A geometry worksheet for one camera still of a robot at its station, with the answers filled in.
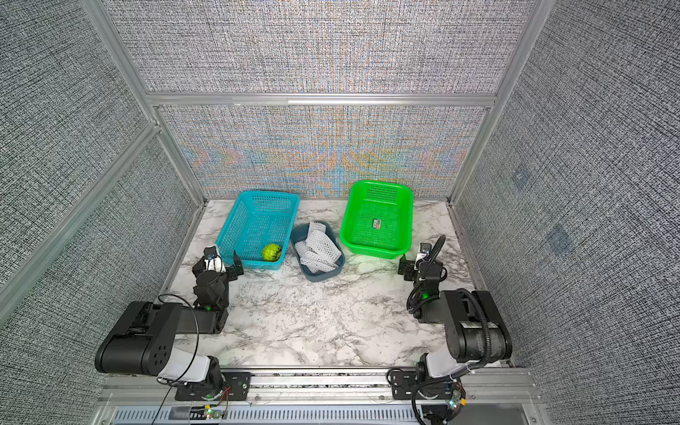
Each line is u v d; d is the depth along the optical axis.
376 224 1.10
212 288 0.68
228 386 0.73
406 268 0.84
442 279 0.75
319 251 0.97
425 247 0.80
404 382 0.74
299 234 1.00
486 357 0.44
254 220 1.14
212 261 0.74
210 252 0.75
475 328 0.46
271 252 0.95
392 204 1.17
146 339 0.45
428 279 0.69
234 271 0.81
